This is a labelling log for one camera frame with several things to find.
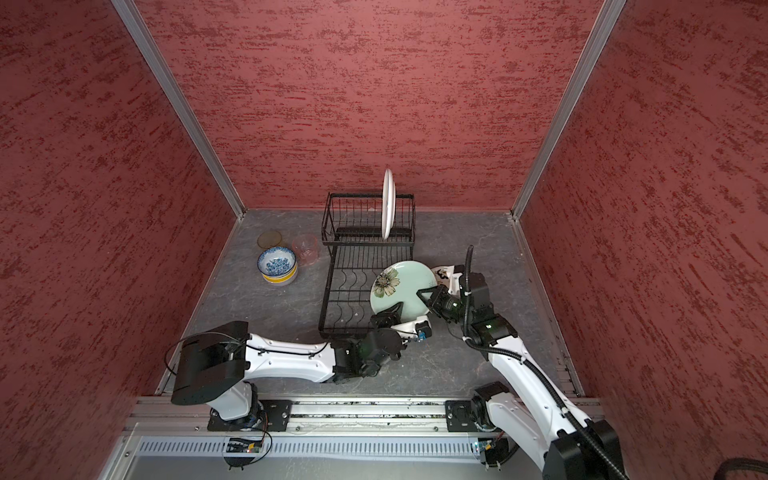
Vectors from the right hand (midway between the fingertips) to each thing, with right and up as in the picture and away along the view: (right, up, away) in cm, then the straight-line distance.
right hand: (413, 299), depth 79 cm
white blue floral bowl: (-45, +9, +19) cm, 49 cm away
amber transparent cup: (-51, +17, +27) cm, 60 cm away
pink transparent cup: (-37, +13, +27) cm, 48 cm away
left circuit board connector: (-44, -35, -6) cm, 57 cm away
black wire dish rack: (-21, +22, +32) cm, 44 cm away
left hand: (-4, -3, 0) cm, 5 cm away
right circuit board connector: (+19, -36, -7) cm, 41 cm away
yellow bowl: (-41, +4, +14) cm, 43 cm away
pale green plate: (-4, +4, +5) cm, 7 cm away
